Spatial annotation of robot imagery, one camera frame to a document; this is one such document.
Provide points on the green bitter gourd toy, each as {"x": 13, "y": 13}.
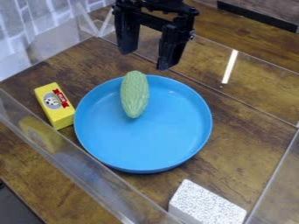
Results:
{"x": 134, "y": 93}

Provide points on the yellow box with cow label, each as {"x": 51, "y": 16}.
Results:
{"x": 57, "y": 105}

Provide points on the clear acrylic front wall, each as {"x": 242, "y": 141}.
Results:
{"x": 129, "y": 205}

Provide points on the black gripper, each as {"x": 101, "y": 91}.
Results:
{"x": 170, "y": 16}

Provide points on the white speckled foam block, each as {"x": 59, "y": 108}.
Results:
{"x": 198, "y": 206}

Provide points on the blue round tray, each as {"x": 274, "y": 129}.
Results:
{"x": 161, "y": 139}

